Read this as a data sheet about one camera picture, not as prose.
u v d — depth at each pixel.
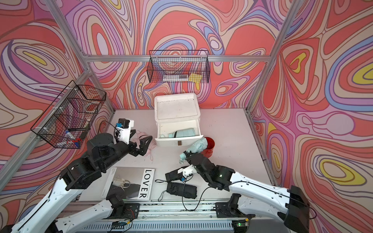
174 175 0.82
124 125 0.49
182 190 0.77
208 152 0.86
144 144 0.52
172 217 0.73
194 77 0.91
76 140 0.65
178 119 0.82
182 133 0.82
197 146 0.75
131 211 0.72
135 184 0.79
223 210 0.72
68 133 0.72
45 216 0.38
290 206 0.41
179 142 0.78
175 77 0.82
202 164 0.53
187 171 0.66
